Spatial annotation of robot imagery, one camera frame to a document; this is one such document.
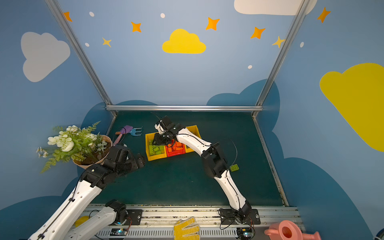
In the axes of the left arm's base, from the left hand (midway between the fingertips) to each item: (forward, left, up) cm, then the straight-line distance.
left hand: (140, 161), depth 76 cm
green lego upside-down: (+16, -3, -14) cm, 21 cm away
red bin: (+13, -16, -14) cm, 25 cm away
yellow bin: (+23, +2, -10) cm, 26 cm away
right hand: (+16, -4, -5) cm, 17 cm away
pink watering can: (-28, -68, -5) cm, 74 cm away
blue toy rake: (+32, +17, -16) cm, 40 cm away
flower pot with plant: (+3, +26, +9) cm, 28 cm away
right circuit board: (-28, -53, -18) cm, 62 cm away
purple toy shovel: (+32, +24, -15) cm, 43 cm away
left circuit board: (-28, +8, -17) cm, 34 cm away
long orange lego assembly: (+18, -17, -14) cm, 28 cm away
